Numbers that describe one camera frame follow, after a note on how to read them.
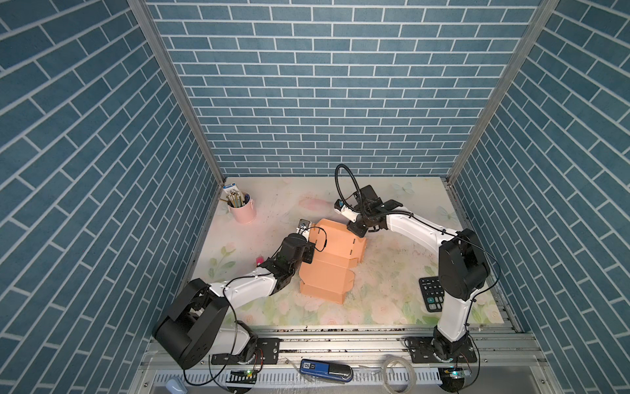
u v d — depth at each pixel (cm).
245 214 102
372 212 71
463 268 50
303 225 76
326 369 67
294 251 66
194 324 42
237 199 92
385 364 69
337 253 93
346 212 84
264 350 74
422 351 74
